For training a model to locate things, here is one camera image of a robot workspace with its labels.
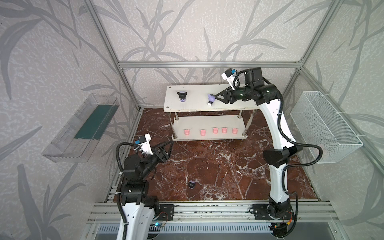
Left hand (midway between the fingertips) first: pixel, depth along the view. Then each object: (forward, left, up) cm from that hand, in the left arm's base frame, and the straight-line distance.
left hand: (172, 139), depth 68 cm
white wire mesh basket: (+3, -65, +8) cm, 65 cm away
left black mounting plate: (-26, +4, -26) cm, 37 cm away
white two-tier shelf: (+21, -13, +6) cm, 26 cm away
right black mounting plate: (-25, -45, -26) cm, 58 cm away
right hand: (+22, -22, +11) cm, 33 cm away
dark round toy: (-13, -8, -24) cm, 29 cm away
